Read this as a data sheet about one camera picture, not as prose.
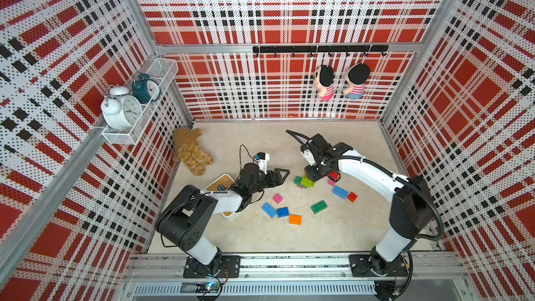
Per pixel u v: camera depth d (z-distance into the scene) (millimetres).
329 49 886
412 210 448
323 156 645
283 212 858
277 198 891
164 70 909
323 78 975
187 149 960
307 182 903
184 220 454
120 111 598
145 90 718
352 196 904
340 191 910
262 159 820
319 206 879
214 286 691
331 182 946
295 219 826
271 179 784
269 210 861
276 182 783
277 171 789
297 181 923
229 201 598
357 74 955
